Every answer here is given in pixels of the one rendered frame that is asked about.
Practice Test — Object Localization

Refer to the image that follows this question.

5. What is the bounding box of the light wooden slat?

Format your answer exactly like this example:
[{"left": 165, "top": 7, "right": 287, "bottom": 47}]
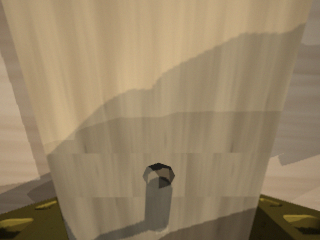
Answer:
[{"left": 1, "top": 0, "right": 313, "bottom": 240}]

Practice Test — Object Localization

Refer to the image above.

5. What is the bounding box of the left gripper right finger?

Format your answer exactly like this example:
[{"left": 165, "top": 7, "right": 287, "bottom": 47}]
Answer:
[{"left": 249, "top": 194, "right": 320, "bottom": 240}]

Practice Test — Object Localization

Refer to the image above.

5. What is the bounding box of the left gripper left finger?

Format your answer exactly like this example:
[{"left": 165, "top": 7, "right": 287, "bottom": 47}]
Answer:
[{"left": 0, "top": 197, "right": 69, "bottom": 240}]

